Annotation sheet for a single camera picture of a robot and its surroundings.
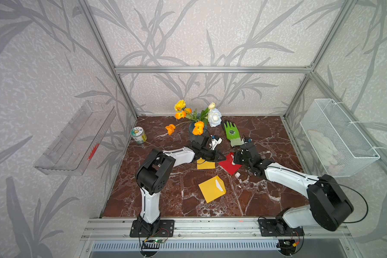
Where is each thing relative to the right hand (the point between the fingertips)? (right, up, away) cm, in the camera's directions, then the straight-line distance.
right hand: (234, 153), depth 90 cm
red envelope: (-3, -8, +5) cm, 10 cm away
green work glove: (+2, +10, +17) cm, 20 cm away
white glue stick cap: (+1, -12, -1) cm, 12 cm away
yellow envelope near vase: (-19, -5, -8) cm, 21 cm away
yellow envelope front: (-12, -19, -3) cm, 23 cm away
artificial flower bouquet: (-14, +20, -17) cm, 30 cm away
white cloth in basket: (+42, +3, -14) cm, 45 cm away
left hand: (-6, -3, -3) cm, 7 cm away
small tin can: (-58, +10, +9) cm, 60 cm away
